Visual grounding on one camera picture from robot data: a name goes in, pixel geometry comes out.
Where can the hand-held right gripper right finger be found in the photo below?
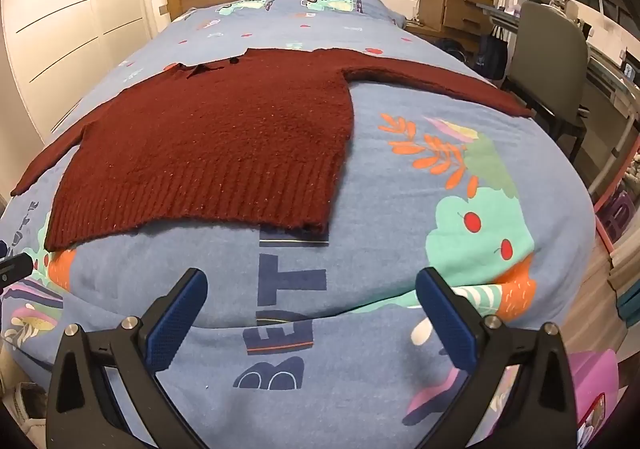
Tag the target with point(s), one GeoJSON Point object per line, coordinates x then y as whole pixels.
{"type": "Point", "coordinates": [450, 329]}

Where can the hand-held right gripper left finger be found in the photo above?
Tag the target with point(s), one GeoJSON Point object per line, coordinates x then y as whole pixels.
{"type": "Point", "coordinates": [175, 324]}

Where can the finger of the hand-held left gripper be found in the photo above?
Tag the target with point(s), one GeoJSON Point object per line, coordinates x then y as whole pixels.
{"type": "Point", "coordinates": [15, 268]}

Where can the dark red knitted sweater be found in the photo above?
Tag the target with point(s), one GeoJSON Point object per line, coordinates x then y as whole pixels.
{"type": "Point", "coordinates": [200, 129]}

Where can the blue printed blanket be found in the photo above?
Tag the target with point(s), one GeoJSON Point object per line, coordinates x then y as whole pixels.
{"type": "Point", "coordinates": [380, 254]}

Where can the white shoe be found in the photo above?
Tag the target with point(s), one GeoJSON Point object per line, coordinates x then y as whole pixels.
{"type": "Point", "coordinates": [25, 404]}

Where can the pink plastic box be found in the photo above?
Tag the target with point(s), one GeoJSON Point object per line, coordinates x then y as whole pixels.
{"type": "Point", "coordinates": [592, 379]}

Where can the white wardrobe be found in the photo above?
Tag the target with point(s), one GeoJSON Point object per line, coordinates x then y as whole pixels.
{"type": "Point", "coordinates": [75, 4]}

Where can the dark blue bag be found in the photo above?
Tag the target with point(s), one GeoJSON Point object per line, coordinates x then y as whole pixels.
{"type": "Point", "coordinates": [492, 54]}

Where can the grey chair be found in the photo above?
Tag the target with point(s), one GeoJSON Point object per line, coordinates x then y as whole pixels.
{"type": "Point", "coordinates": [547, 59]}

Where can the white desk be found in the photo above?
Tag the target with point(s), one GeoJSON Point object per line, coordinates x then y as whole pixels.
{"type": "Point", "coordinates": [607, 79]}

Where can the brown cardboard box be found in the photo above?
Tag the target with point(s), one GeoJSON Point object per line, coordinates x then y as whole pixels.
{"type": "Point", "coordinates": [450, 9]}

